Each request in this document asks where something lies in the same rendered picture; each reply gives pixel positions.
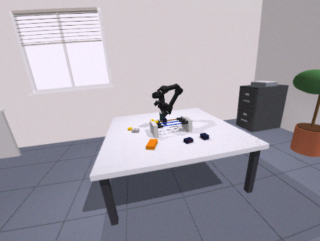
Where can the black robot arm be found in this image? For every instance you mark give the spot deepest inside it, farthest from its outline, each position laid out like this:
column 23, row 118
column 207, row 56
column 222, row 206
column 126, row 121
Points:
column 160, row 94

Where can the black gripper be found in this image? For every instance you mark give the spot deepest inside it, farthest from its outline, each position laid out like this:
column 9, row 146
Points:
column 163, row 105

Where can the orange rectangular block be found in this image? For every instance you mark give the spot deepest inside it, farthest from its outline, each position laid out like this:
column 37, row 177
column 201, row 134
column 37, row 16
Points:
column 151, row 144

